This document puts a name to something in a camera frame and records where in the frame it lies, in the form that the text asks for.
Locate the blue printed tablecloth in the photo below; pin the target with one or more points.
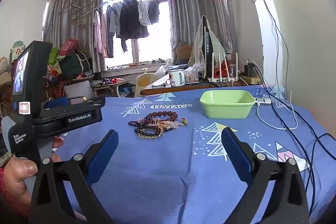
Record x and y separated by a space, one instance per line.
170 174

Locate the clear plastic bag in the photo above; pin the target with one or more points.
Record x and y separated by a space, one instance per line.
194 74

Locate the white enamel mug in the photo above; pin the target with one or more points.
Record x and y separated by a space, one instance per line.
176 79

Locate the black monitor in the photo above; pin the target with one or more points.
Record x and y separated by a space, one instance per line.
207 50

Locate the blue grey hanging garment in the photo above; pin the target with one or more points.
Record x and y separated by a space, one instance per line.
111 29

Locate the white router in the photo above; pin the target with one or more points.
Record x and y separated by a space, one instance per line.
223 79

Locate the red bag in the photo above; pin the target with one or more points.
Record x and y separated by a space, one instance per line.
68 47

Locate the cartoon print bag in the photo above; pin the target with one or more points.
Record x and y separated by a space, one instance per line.
17 52

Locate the green plastic bag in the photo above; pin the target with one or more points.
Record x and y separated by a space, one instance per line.
53 56

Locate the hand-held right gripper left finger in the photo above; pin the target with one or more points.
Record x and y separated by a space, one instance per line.
105 155

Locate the low cluttered table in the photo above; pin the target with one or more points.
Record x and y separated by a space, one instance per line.
110 85

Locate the brown cardboard box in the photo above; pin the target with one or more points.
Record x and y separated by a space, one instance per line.
184 53

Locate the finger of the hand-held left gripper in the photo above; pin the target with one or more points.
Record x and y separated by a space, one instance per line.
86 102
56 103

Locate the light grey hanging shirt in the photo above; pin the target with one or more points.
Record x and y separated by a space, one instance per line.
143 12

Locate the brown wooden desk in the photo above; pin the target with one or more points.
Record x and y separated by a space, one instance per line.
183 88

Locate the green plastic bowl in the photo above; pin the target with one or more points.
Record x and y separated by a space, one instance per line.
225 111

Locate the white charger puck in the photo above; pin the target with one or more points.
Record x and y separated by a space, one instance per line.
263 101

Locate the dark hanging shorts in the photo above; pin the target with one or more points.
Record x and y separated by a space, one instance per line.
154 12

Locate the clear plastic cover sheet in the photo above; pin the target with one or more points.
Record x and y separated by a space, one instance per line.
219 45

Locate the black power adapter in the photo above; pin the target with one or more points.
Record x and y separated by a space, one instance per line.
248 69

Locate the dark hanging jacket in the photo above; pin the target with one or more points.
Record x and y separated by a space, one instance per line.
131 19

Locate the beige plastic chair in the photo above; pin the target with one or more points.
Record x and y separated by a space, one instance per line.
143 83

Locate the window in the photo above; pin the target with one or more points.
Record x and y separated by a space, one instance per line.
157 40

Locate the person's left hand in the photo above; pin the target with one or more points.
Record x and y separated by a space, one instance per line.
19 174

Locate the green duffel bag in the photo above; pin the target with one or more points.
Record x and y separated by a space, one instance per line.
73 64

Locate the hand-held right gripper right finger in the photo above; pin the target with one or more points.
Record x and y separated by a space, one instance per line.
236 158

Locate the grey box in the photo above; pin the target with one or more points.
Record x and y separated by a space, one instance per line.
77 88

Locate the blue shoe box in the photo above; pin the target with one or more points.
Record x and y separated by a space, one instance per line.
127 91

